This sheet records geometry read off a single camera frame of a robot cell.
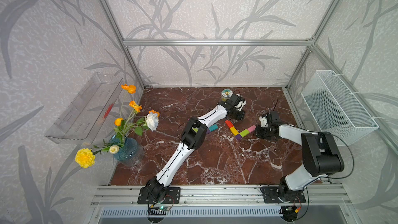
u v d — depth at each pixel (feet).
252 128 3.16
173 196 2.38
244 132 3.09
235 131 3.14
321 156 1.52
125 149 2.52
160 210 2.35
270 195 2.39
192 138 2.17
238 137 3.07
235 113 2.93
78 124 2.10
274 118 2.53
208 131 3.15
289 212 2.48
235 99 2.82
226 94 3.45
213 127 3.16
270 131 2.38
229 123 3.24
